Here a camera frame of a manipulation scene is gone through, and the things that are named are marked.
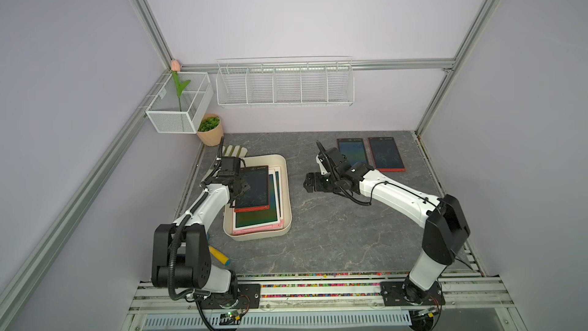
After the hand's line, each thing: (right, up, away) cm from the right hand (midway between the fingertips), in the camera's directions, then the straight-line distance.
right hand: (311, 183), depth 85 cm
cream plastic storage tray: (-19, +8, +25) cm, 32 cm away
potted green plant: (-48, +22, +23) cm, 58 cm away
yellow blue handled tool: (-33, -26, -4) cm, 42 cm away
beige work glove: (-34, +12, +28) cm, 46 cm away
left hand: (-28, -3, +5) cm, 28 cm away
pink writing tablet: (-22, -18, +2) cm, 29 cm away
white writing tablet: (-20, -15, +7) cm, 26 cm away
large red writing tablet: (+23, +14, +32) cm, 41 cm away
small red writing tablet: (+38, +11, +28) cm, 48 cm away
